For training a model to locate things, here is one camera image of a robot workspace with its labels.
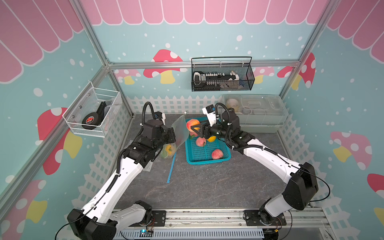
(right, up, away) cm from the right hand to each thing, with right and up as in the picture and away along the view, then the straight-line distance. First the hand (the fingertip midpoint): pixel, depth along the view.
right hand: (194, 125), depth 73 cm
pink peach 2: (+3, -10, +24) cm, 26 cm away
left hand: (-10, -4, +1) cm, 11 cm away
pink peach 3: (+14, -18, +18) cm, 29 cm away
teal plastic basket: (0, -19, +24) cm, 31 cm away
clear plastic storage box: (+42, +8, +26) cm, 50 cm away
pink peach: (-15, -15, +19) cm, 28 cm away
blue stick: (-14, -26, +19) cm, 35 cm away
